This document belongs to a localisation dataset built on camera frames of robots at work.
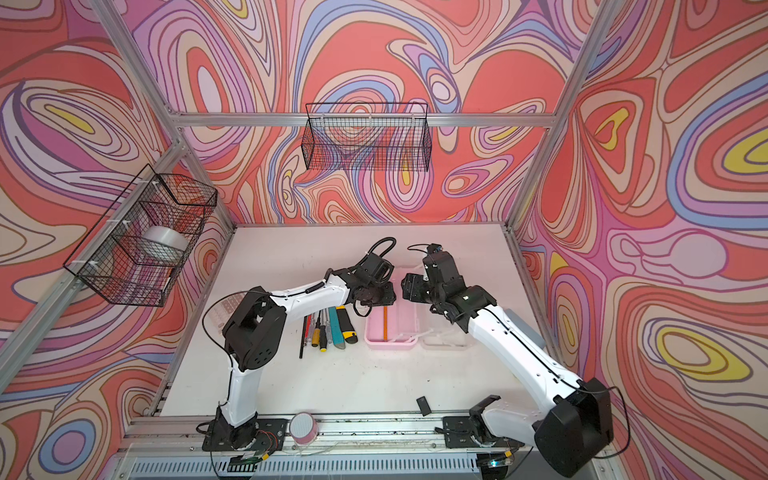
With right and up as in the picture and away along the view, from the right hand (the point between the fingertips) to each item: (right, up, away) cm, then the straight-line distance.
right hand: (415, 289), depth 80 cm
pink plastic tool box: (-3, -10, +6) cm, 12 cm away
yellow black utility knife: (-20, -14, +11) cm, 27 cm away
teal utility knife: (-23, -14, +11) cm, 29 cm away
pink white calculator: (-61, -10, +13) cm, 64 cm away
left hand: (-4, -3, +12) cm, 14 cm away
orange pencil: (-8, -15, +11) cm, 20 cm away
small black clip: (+2, -31, -2) cm, 31 cm away
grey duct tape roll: (-61, +12, -10) cm, 63 cm away
